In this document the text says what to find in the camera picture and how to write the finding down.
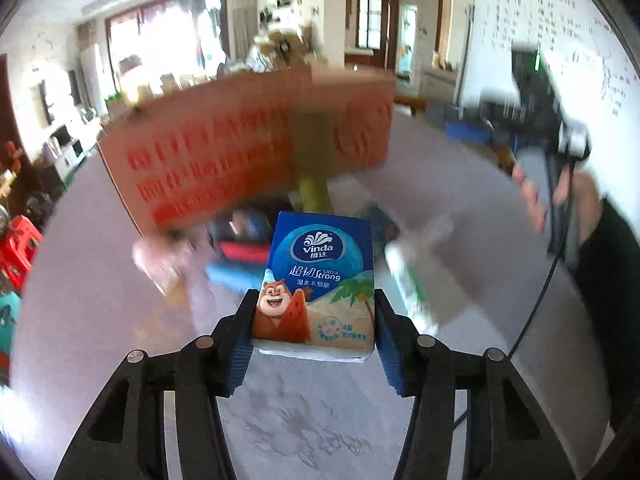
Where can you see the person's right forearm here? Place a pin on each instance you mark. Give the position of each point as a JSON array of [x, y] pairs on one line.
[[607, 290]]

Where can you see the cardboard box with red print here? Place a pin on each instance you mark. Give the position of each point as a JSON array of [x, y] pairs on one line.
[[240, 150]]

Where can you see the dark blue and red pouch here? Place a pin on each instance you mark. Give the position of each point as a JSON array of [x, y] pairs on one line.
[[240, 235]]

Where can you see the television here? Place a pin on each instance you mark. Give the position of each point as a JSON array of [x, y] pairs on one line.
[[74, 87]]

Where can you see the whiteboard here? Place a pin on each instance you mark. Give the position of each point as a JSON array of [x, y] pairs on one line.
[[550, 15]]

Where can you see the grey desktop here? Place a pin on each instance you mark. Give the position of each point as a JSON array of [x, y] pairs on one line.
[[100, 270]]

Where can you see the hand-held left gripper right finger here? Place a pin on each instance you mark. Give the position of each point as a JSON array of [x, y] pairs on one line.
[[392, 360]]

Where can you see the person's right hand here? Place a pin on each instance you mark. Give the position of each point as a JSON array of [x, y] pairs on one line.
[[532, 205]]

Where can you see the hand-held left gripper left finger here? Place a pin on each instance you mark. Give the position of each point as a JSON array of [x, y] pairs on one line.
[[240, 360]]

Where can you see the wooden door with glass panes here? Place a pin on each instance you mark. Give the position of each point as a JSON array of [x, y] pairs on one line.
[[375, 20]]

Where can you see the large bright window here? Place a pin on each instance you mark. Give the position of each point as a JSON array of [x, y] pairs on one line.
[[165, 40]]

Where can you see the yellow-green packet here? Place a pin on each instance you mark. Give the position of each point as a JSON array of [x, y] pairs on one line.
[[315, 192]]

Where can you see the green white tube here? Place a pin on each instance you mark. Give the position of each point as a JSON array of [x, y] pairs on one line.
[[410, 285]]

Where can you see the blue tissue pack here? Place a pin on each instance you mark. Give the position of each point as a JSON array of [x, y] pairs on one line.
[[320, 285]]

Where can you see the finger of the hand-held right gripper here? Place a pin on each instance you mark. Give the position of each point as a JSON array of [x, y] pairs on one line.
[[470, 130]]

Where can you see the red plastic stool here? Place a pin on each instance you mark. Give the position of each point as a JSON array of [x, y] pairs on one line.
[[20, 245]]

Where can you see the pink tissue pack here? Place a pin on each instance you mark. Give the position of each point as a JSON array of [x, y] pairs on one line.
[[160, 262]]

